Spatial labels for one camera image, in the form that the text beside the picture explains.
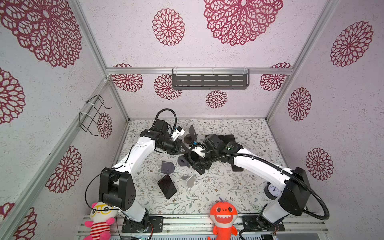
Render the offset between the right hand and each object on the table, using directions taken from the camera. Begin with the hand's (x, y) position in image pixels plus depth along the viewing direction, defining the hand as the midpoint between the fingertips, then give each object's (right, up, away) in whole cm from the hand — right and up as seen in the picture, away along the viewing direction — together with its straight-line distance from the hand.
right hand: (197, 158), depth 79 cm
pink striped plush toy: (-45, -28, -9) cm, 54 cm away
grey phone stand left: (-18, -8, +11) cm, 22 cm away
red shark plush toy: (+12, -25, -10) cm, 29 cm away
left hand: (-5, +3, -2) cm, 6 cm away
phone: (-16, -16, +2) cm, 23 cm away
